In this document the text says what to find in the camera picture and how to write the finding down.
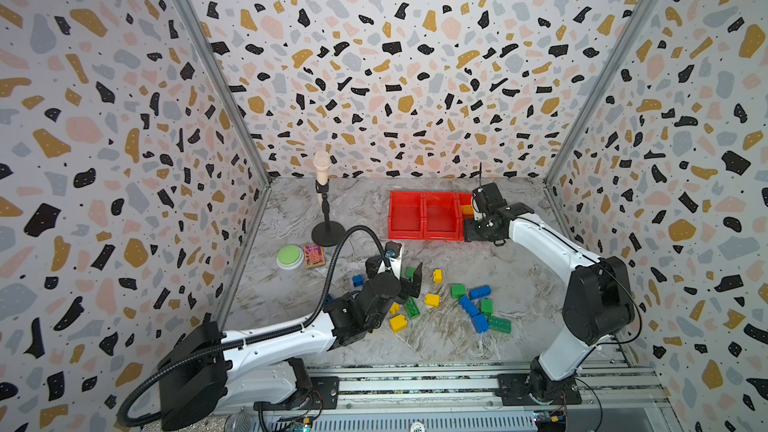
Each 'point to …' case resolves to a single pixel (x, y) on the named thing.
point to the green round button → (290, 257)
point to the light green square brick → (410, 271)
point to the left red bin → (406, 215)
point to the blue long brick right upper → (479, 292)
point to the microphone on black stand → (326, 234)
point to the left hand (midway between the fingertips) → (411, 257)
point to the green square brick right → (486, 306)
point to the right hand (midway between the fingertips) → (474, 225)
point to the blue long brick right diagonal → (468, 306)
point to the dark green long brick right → (501, 325)
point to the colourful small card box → (314, 255)
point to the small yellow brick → (438, 276)
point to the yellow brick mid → (394, 307)
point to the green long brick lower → (412, 308)
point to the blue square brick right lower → (480, 323)
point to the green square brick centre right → (457, 291)
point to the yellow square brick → (432, 300)
